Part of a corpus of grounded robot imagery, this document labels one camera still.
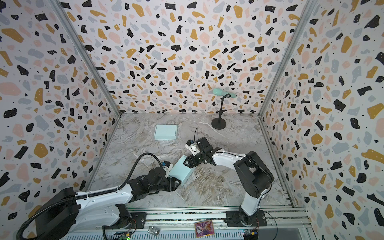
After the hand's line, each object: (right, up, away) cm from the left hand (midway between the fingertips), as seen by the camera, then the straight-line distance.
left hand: (181, 180), depth 81 cm
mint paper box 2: (-1, +4, +3) cm, 5 cm away
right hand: (+2, +10, +8) cm, 13 cm away
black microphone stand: (+25, +32, +34) cm, 53 cm away
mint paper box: (-15, +25, +26) cm, 39 cm away
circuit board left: (-25, -23, -11) cm, 35 cm away
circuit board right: (+35, -23, -9) cm, 42 cm away
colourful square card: (+12, -19, -10) cm, 25 cm away
